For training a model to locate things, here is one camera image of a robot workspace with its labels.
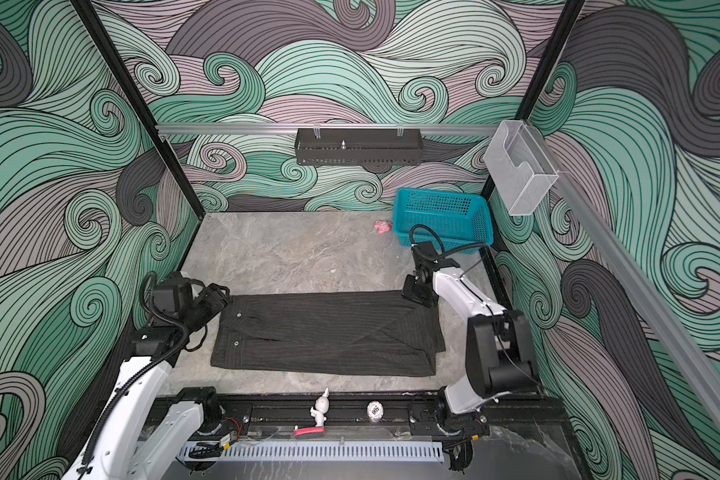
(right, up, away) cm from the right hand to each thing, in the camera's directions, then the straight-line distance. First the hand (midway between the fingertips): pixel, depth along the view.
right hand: (413, 295), depth 90 cm
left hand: (-53, +3, -12) cm, 55 cm away
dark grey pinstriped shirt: (-20, -10, -6) cm, 23 cm away
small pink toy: (-7, +22, +24) cm, 33 cm away
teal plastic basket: (+25, +26, +28) cm, 45 cm away
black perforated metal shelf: (-17, +47, +5) cm, 50 cm away
